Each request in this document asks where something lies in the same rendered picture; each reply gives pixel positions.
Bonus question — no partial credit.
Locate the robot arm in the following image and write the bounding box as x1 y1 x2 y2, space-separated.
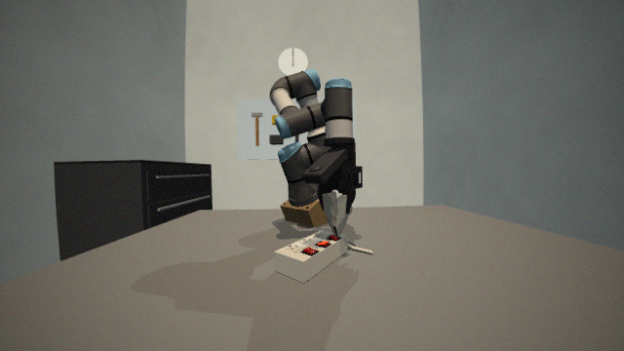
270 69 353 207

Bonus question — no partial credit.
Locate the white power strip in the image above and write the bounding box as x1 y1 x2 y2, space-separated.
274 230 347 283

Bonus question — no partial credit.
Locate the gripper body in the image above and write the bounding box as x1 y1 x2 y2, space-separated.
321 137 363 193

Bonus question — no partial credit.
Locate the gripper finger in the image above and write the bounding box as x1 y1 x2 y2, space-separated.
318 184 338 237
335 180 356 237

